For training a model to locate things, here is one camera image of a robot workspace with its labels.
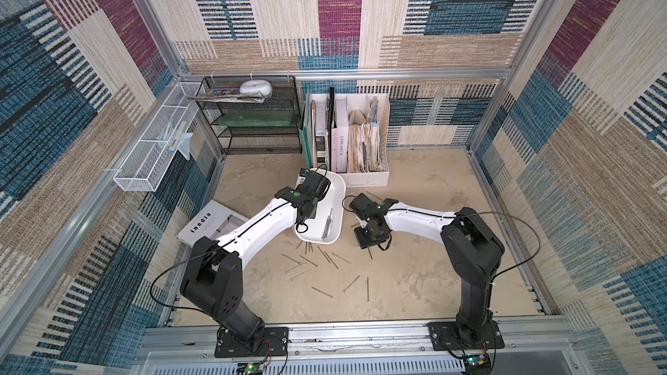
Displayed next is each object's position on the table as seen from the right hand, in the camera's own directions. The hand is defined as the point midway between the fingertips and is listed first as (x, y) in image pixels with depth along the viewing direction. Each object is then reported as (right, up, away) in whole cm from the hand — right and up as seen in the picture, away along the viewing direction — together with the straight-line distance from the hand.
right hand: (363, 239), depth 93 cm
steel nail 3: (0, -13, -10) cm, 17 cm away
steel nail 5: (-25, -6, -4) cm, 26 cm away
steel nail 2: (-5, -12, -8) cm, 16 cm away
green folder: (-19, +38, -6) cm, 43 cm away
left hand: (-22, +13, -5) cm, 26 cm away
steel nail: (-14, -14, -10) cm, 22 cm away
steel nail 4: (-8, -5, -4) cm, 10 cm away
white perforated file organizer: (-4, +37, +5) cm, 38 cm away
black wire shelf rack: (-43, +47, +12) cm, 65 cm away
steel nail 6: (-13, +5, -1) cm, 14 cm away
